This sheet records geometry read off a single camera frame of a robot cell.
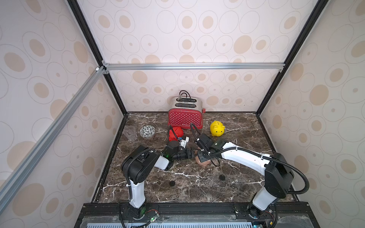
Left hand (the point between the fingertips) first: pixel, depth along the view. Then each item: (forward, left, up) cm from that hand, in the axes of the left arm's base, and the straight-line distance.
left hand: (202, 153), depth 86 cm
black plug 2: (-11, -12, -8) cm, 18 cm away
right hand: (0, -3, -1) cm, 3 cm away
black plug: (-15, +18, -9) cm, 25 cm away
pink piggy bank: (-5, -1, -2) cm, 6 cm away
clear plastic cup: (+19, +51, -6) cm, 54 cm away
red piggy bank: (+16, +15, +1) cm, 22 cm away
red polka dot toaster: (+28, +11, +9) cm, 32 cm away
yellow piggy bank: (+20, -12, -1) cm, 24 cm away
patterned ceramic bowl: (+22, +39, -8) cm, 45 cm away
